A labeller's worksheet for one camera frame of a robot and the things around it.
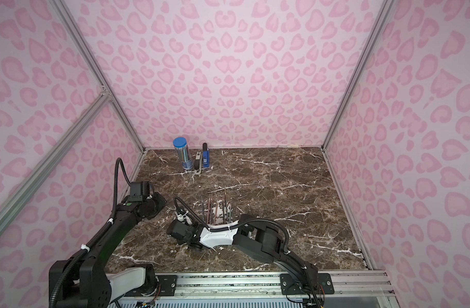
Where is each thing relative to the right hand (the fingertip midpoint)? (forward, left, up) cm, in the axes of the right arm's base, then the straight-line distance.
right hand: (185, 229), depth 90 cm
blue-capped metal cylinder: (+34, +4, +15) cm, 38 cm away
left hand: (+9, +8, +11) cm, 17 cm away
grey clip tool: (+35, -1, +5) cm, 36 cm away
